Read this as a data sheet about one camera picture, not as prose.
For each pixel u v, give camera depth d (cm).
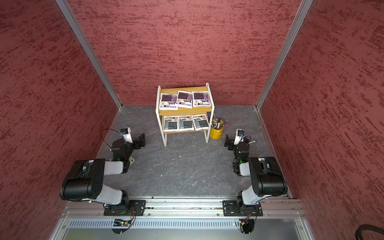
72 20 75
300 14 74
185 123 88
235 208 73
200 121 89
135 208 75
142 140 85
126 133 79
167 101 76
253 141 99
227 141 84
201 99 77
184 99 76
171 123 88
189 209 76
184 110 74
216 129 97
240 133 79
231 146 84
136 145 83
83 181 45
